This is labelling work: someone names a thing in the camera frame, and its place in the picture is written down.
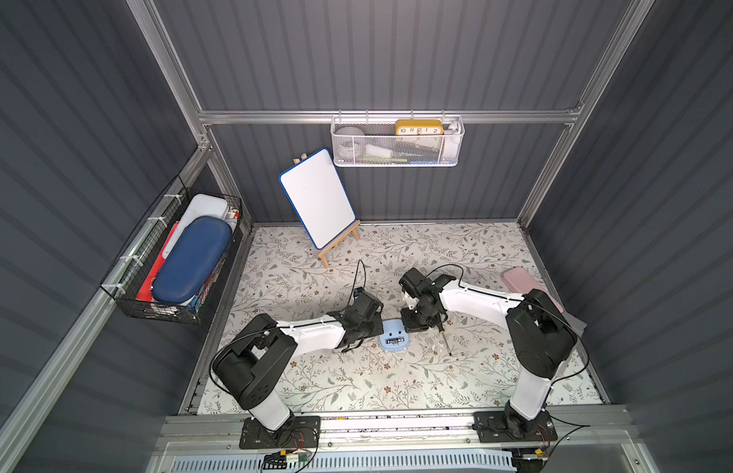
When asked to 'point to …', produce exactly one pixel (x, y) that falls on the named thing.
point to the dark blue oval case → (191, 259)
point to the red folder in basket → (145, 292)
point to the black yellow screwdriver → (442, 331)
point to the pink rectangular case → (519, 279)
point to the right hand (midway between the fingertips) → (412, 326)
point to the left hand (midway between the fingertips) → (382, 326)
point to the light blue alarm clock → (394, 337)
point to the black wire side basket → (125, 284)
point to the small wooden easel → (298, 159)
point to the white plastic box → (202, 205)
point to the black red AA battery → (393, 340)
